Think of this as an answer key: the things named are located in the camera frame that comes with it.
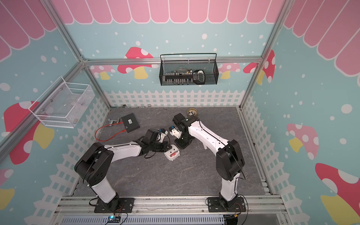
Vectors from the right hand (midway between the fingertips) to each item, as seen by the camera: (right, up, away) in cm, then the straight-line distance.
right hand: (182, 145), depth 84 cm
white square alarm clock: (-5, -3, +7) cm, 10 cm away
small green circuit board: (-36, -36, -12) cm, 52 cm away
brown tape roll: (+8, +23, +32) cm, 40 cm away
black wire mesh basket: (+15, +47, +8) cm, 50 cm away
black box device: (-41, +14, +24) cm, 49 cm away
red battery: (-6, -6, +5) cm, 10 cm away
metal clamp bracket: (-56, +14, +25) cm, 62 cm away
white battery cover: (+15, -2, +13) cm, 20 cm away
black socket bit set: (-3, +43, +5) cm, 43 cm away
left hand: (-7, -4, +7) cm, 11 cm away
